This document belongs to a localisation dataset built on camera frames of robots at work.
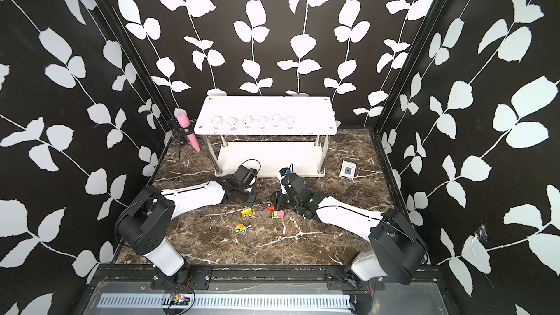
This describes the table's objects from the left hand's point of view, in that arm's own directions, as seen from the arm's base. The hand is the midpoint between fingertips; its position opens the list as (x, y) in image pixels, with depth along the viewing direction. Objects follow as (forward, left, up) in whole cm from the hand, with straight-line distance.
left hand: (253, 194), depth 92 cm
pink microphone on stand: (+26, +32, +16) cm, 44 cm away
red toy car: (-6, -8, -1) cm, 10 cm away
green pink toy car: (-10, -10, 0) cm, 14 cm away
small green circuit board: (-36, +23, -3) cm, 43 cm away
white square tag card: (+11, -44, -1) cm, 45 cm away
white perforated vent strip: (-37, +7, -2) cm, 38 cm away
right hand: (-4, -8, +8) cm, 12 cm away
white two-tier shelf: (+38, -8, -3) cm, 39 cm away
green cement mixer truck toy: (-14, +5, -1) cm, 15 cm away
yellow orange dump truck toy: (-8, +2, 0) cm, 9 cm away
